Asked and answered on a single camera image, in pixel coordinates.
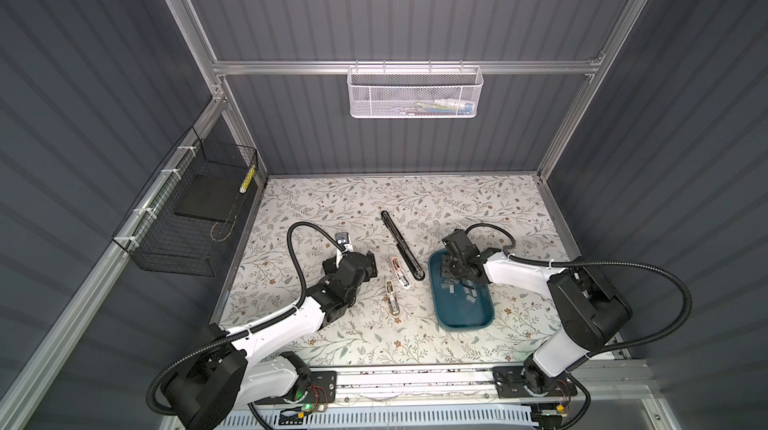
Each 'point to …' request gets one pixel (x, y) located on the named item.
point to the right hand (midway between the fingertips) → (449, 268)
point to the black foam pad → (213, 196)
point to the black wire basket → (184, 221)
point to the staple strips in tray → (470, 298)
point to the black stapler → (402, 246)
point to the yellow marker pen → (247, 180)
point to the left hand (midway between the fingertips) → (356, 256)
